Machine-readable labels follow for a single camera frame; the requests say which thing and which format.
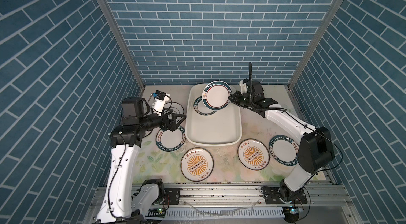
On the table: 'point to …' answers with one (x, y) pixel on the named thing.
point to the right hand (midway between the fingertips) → (226, 95)
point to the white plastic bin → (222, 128)
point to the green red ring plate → (215, 95)
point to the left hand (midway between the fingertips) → (178, 113)
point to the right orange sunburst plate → (254, 154)
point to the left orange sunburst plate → (196, 164)
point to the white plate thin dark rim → (175, 107)
